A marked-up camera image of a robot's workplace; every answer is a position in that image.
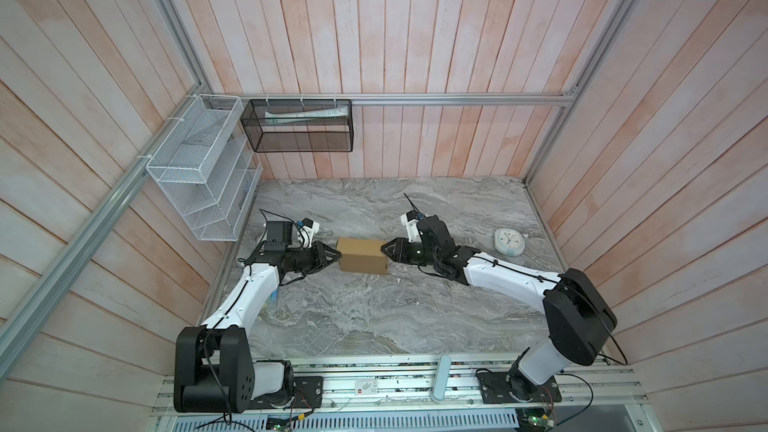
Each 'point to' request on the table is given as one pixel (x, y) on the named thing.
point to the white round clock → (509, 242)
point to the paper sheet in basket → (272, 118)
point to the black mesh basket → (299, 125)
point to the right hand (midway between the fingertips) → (383, 249)
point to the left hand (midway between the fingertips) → (339, 260)
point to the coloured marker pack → (274, 297)
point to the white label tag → (366, 387)
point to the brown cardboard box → (362, 256)
